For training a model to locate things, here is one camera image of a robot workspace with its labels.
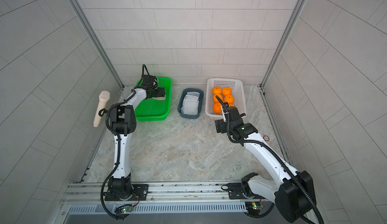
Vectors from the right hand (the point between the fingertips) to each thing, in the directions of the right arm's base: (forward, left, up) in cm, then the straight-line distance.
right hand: (223, 120), depth 83 cm
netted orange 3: (-1, +5, +20) cm, 20 cm away
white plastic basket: (+30, -17, -11) cm, 36 cm away
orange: (+31, -1, -7) cm, 32 cm away
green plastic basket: (+18, +45, -10) cm, 50 cm away
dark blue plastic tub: (+30, +23, -6) cm, 38 cm away
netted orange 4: (+15, +1, -7) cm, 16 cm away
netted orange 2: (+29, -8, -7) cm, 31 cm away
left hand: (+34, +40, -7) cm, 53 cm away
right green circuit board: (-38, -10, -14) cm, 42 cm away
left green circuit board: (-36, +47, -8) cm, 60 cm away
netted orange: (+24, +40, -5) cm, 47 cm away
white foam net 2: (+15, +19, -2) cm, 24 cm away
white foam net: (+28, +16, -6) cm, 33 cm away
